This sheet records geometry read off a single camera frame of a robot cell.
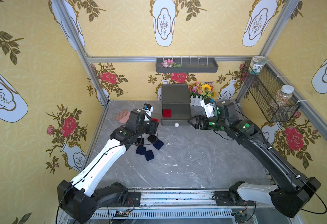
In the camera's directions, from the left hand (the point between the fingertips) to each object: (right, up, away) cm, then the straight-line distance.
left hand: (147, 121), depth 78 cm
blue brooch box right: (+5, -17, +17) cm, 25 cm away
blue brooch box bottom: (-1, -23, +13) cm, 26 cm away
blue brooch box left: (-6, -20, +13) cm, 24 cm away
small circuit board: (-13, -48, -5) cm, 50 cm away
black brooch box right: (+1, -13, +19) cm, 23 cm away
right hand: (+25, +2, -6) cm, 26 cm away
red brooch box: (+11, +4, +16) cm, 20 cm away
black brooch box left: (-8, -16, +19) cm, 26 cm away
